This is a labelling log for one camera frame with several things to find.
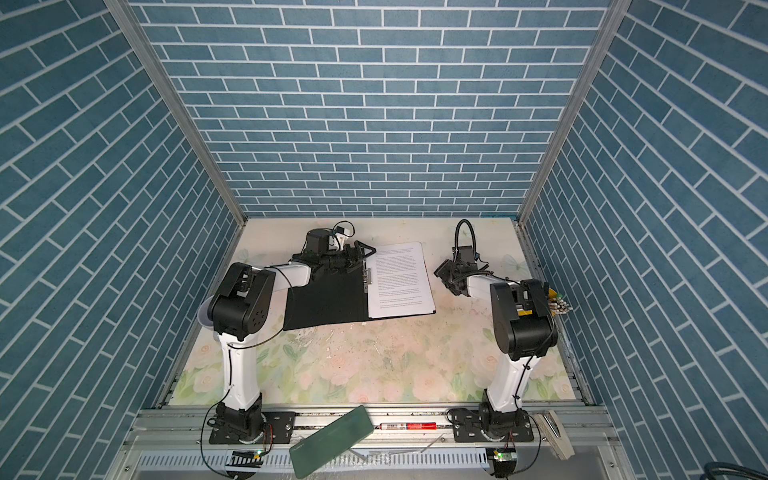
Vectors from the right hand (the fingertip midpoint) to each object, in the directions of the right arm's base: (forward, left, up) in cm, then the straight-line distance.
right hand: (439, 270), depth 102 cm
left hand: (-1, +23, +7) cm, 24 cm away
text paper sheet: (-4, +13, -3) cm, 14 cm away
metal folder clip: (-3, +25, -2) cm, 25 cm away
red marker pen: (-47, +8, -2) cm, 48 cm away
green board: (-52, +26, -2) cm, 58 cm away
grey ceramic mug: (-25, +69, +4) cm, 74 cm away
